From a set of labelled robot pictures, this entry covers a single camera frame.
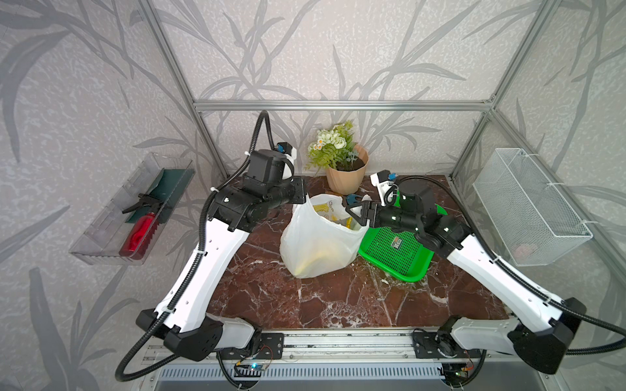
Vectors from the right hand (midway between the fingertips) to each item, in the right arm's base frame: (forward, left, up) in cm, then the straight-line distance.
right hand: (351, 207), depth 67 cm
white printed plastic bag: (-3, +9, -11) cm, 15 cm away
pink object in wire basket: (-8, -51, -12) cm, 53 cm away
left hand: (+4, +12, +6) cm, 14 cm away
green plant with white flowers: (+32, +4, -5) cm, 32 cm away
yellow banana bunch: (+11, +9, -15) cm, 21 cm away
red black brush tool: (-9, +53, +3) cm, 54 cm away
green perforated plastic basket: (+2, -21, -33) cm, 39 cm away
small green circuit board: (-34, +28, -33) cm, 55 cm away
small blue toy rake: (+11, -1, -10) cm, 15 cm away
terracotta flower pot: (+29, -1, -18) cm, 34 cm away
